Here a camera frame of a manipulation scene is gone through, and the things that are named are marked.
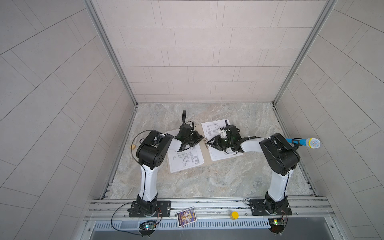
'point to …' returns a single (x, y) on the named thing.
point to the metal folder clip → (206, 142)
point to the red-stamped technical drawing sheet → (211, 129)
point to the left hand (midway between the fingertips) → (207, 134)
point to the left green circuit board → (147, 225)
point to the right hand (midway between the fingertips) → (209, 144)
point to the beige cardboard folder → (206, 154)
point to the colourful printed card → (186, 217)
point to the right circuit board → (277, 225)
